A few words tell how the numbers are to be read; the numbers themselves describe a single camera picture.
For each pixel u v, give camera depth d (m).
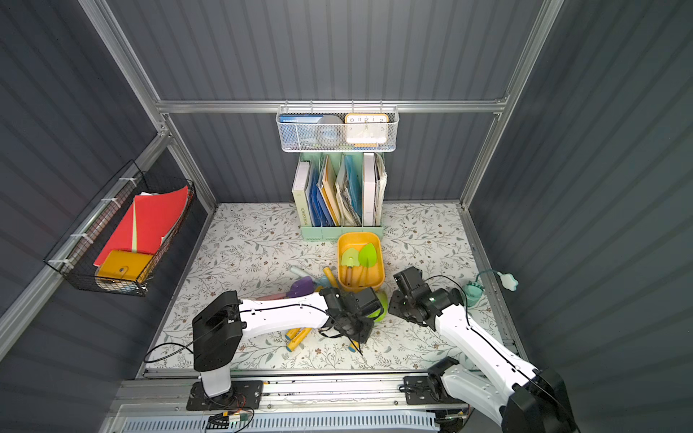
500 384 0.42
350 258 1.01
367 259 1.02
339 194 0.96
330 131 0.87
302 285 0.93
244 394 0.73
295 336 0.82
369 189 0.94
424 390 0.73
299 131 0.84
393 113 0.89
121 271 0.63
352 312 0.62
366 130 0.88
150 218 0.74
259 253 1.05
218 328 0.48
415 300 0.61
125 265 0.64
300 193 0.89
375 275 0.99
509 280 0.73
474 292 0.84
